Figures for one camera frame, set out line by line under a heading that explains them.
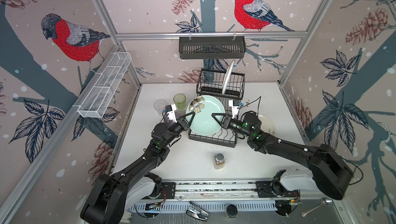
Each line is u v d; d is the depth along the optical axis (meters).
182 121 0.68
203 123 0.74
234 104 0.71
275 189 0.66
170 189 0.73
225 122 0.68
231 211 0.60
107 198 0.40
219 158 0.74
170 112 0.70
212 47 1.05
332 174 0.42
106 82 0.80
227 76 0.74
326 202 0.69
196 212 0.67
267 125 0.98
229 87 0.92
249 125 0.60
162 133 0.59
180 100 1.07
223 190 0.75
